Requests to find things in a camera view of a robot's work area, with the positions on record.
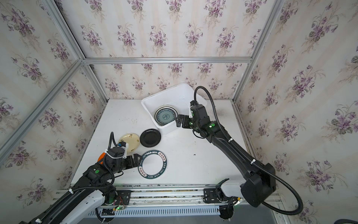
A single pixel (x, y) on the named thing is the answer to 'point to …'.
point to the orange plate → (101, 157)
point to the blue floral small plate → (164, 115)
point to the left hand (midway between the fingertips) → (136, 157)
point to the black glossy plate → (150, 137)
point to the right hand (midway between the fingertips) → (180, 119)
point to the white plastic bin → (179, 97)
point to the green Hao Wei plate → (152, 164)
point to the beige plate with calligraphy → (132, 139)
